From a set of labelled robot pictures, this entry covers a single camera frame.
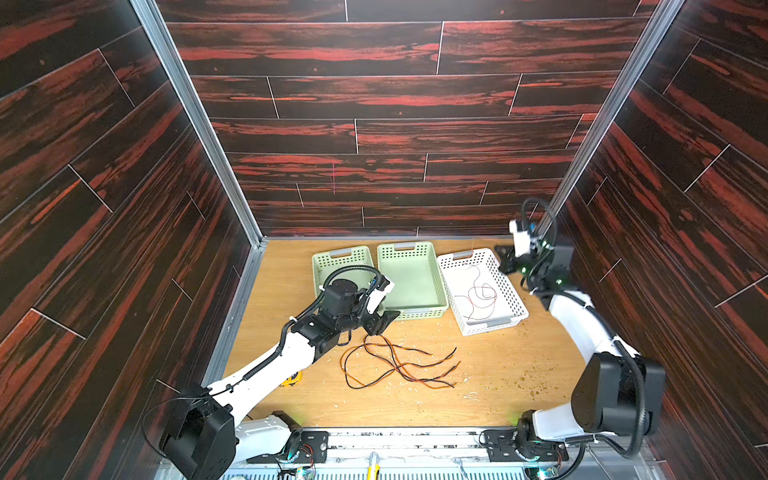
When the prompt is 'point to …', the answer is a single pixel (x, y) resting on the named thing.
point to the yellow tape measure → (293, 380)
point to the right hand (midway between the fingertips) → (505, 244)
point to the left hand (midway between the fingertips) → (392, 305)
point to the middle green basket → (419, 288)
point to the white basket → (479, 292)
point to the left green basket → (325, 262)
